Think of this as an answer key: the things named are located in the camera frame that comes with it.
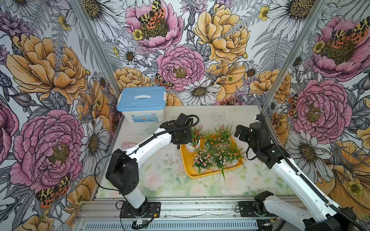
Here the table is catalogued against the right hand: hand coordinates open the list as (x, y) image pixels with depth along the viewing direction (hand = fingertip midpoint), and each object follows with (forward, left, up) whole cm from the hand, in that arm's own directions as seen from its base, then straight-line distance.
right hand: (243, 131), depth 78 cm
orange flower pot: (+2, +11, -8) cm, 14 cm away
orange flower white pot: (-10, +6, -5) cm, 13 cm away
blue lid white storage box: (+35, +62, -11) cm, 72 cm away
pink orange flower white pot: (-12, +11, -8) cm, 18 cm away
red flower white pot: (-2, +25, -1) cm, 25 cm away
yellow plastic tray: (-9, +30, -15) cm, 35 cm away
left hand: (0, +31, -9) cm, 32 cm away
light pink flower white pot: (-13, +22, -8) cm, 27 cm away
